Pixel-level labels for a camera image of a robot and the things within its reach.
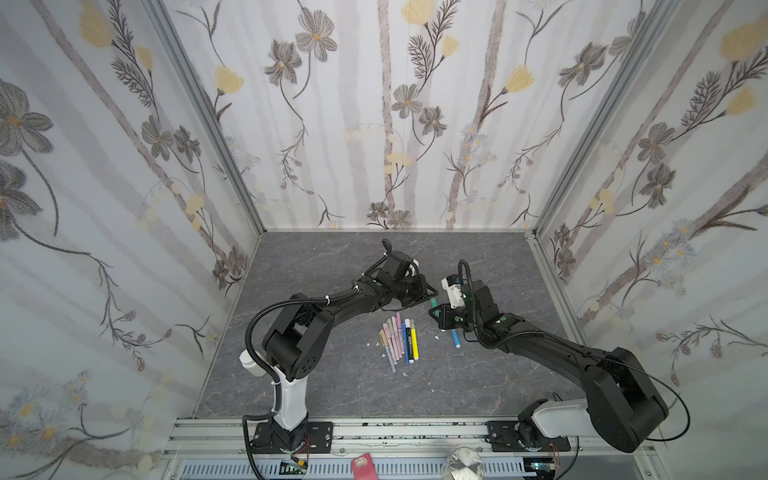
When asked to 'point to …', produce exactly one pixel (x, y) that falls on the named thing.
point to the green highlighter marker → (434, 304)
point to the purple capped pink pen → (400, 332)
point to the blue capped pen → (406, 346)
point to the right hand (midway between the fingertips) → (425, 304)
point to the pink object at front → (364, 468)
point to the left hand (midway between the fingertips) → (436, 287)
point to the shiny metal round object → (465, 463)
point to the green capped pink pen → (389, 325)
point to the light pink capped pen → (385, 327)
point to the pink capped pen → (393, 325)
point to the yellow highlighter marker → (415, 347)
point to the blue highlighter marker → (456, 338)
